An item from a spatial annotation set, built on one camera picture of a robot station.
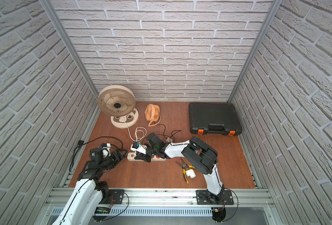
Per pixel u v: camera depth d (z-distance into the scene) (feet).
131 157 2.80
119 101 2.85
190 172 2.65
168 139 3.10
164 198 2.49
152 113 3.18
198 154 1.72
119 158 2.42
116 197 2.40
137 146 2.43
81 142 3.16
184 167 2.74
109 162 2.33
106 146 2.55
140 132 3.26
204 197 2.41
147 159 2.53
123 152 2.59
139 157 2.59
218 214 2.32
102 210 2.34
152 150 2.49
